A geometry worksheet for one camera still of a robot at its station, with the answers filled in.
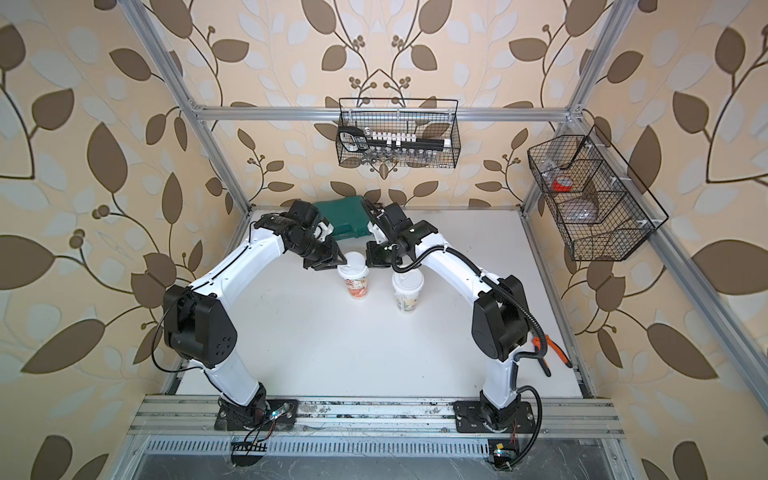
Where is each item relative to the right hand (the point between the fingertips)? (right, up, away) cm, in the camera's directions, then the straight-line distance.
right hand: (366, 263), depth 85 cm
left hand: (-7, +1, -1) cm, 8 cm away
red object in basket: (+54, +22, -4) cm, 59 cm away
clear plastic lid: (-3, -1, -2) cm, 4 cm away
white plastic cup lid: (+12, -5, -4) cm, 14 cm away
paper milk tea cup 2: (-3, -8, +4) cm, 9 cm away
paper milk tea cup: (+12, -12, +1) cm, 17 cm away
